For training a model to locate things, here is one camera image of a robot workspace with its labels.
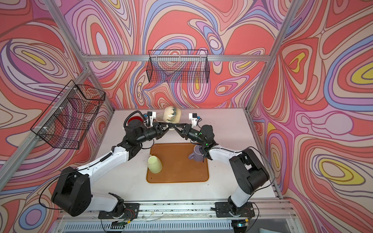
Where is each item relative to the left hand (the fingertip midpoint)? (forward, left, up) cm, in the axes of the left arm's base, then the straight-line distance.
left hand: (174, 127), depth 73 cm
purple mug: (-5, -13, -21) cm, 25 cm away
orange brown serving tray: (-9, 0, -28) cm, 30 cm away
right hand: (+1, +1, -3) cm, 3 cm away
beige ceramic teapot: (+5, +1, +4) cm, 6 cm away
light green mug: (-12, +11, -19) cm, 25 cm away
